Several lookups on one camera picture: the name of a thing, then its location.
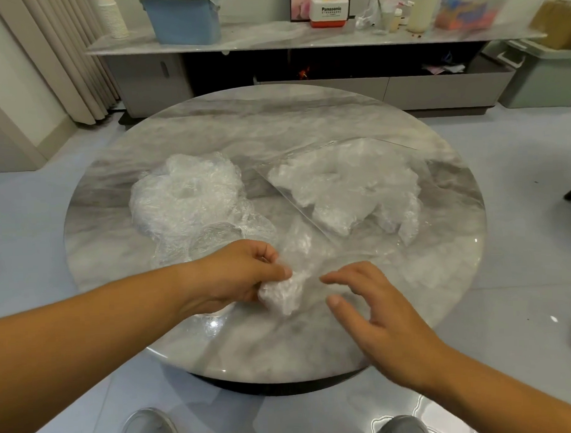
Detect person's right hand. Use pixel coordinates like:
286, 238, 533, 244
319, 258, 454, 398

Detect person's left hand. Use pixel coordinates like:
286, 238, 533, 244
177, 237, 296, 317

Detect single clear plastic cover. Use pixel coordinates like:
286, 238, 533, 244
255, 220, 341, 319

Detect pile of clear plastic caps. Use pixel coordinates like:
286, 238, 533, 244
126, 150, 281, 269

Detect clear bag of caps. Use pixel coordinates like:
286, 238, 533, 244
267, 139, 424, 250

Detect clear plastic bag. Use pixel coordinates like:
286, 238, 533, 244
255, 133, 466, 267

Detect person's left forearm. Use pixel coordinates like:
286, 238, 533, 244
0, 273, 205, 433

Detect blue storage box white lid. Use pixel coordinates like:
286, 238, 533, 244
138, 0, 223, 48

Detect green storage bin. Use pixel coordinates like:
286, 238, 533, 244
485, 38, 571, 110

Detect grey sneaker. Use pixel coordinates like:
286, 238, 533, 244
118, 407, 182, 433
372, 413, 433, 433

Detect black table base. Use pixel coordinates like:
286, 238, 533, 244
164, 356, 372, 400

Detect long grey low cabinet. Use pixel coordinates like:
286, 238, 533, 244
85, 10, 554, 129

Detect beige curtain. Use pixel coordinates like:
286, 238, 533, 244
0, 0, 123, 129

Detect red and white box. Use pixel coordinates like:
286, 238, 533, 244
309, 0, 351, 29

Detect pink framed picture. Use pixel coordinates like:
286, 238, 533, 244
290, 0, 353, 22

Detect stack of paper cups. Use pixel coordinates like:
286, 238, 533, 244
95, 0, 130, 39

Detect crumpled clear wrapper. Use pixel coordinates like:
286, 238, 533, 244
355, 0, 385, 31

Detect cream paper roll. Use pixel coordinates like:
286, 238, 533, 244
405, 0, 447, 35

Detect clear container colourful contents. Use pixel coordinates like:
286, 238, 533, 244
435, 0, 514, 34

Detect brown cardboard box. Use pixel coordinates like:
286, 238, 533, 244
530, 0, 571, 52

